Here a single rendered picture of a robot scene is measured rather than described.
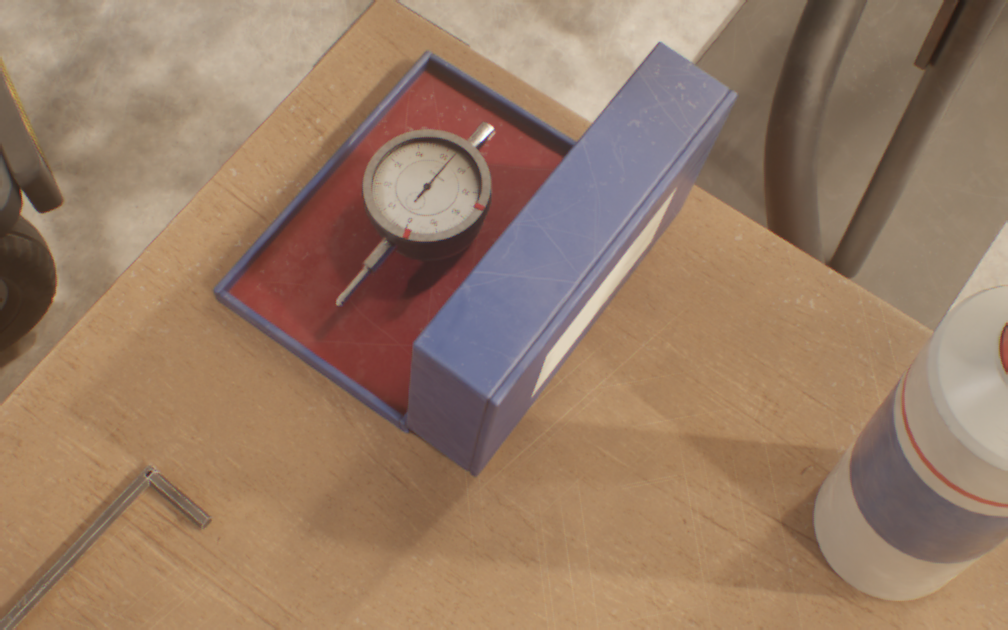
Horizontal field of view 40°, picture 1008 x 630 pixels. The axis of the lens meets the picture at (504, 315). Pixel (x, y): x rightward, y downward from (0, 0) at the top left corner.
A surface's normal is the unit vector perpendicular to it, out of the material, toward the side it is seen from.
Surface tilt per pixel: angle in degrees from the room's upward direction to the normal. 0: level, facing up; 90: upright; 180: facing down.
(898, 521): 90
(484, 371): 6
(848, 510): 90
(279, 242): 0
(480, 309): 6
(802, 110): 43
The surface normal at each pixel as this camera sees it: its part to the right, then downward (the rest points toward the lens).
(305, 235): 0.00, -0.40
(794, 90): -0.55, 0.15
